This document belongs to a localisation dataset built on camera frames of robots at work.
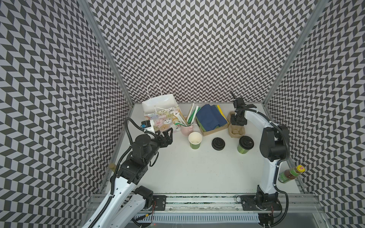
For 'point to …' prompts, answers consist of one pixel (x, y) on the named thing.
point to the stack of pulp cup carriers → (235, 131)
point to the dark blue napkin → (210, 117)
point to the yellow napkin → (222, 113)
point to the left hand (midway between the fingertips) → (166, 131)
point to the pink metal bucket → (186, 130)
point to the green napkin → (204, 130)
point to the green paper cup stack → (195, 138)
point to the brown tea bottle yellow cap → (291, 173)
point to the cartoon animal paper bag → (163, 109)
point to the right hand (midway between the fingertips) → (237, 124)
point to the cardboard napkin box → (205, 133)
